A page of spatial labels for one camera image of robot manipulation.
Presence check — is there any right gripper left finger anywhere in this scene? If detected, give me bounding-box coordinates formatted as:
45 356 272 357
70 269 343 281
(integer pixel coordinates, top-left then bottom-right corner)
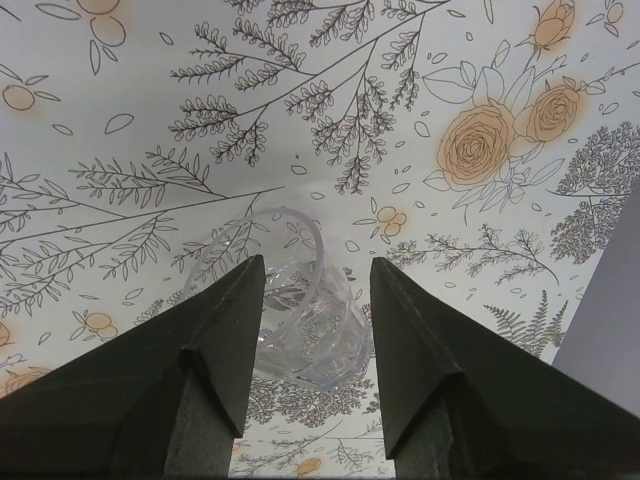
1 255 265 479

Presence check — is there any small clear glass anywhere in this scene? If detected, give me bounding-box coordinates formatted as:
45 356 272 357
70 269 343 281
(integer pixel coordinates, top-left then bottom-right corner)
182 207 371 392

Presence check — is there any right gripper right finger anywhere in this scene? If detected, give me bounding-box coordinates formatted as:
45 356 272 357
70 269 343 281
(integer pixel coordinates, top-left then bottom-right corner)
370 257 639 479

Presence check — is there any floral patterned table mat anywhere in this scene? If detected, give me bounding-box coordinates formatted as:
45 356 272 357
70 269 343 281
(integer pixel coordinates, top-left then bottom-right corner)
0 0 640 480

